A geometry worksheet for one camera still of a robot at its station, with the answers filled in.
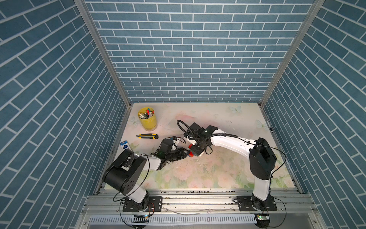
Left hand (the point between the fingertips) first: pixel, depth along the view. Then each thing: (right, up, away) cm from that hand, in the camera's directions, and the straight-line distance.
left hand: (190, 155), depth 89 cm
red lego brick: (+1, +1, -1) cm, 1 cm away
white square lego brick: (+6, +2, -9) cm, 11 cm away
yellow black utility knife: (-30, +10, +11) cm, 34 cm away
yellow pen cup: (-29, +23, +7) cm, 38 cm away
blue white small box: (-44, +5, +6) cm, 45 cm away
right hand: (+4, +3, -2) cm, 5 cm away
